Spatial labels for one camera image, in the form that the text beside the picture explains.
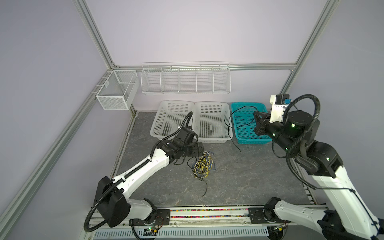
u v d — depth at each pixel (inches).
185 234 30.4
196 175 33.3
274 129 19.0
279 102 17.5
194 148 27.4
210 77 40.6
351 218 14.1
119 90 38.3
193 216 29.7
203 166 33.8
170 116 46.8
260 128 19.0
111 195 15.4
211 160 35.2
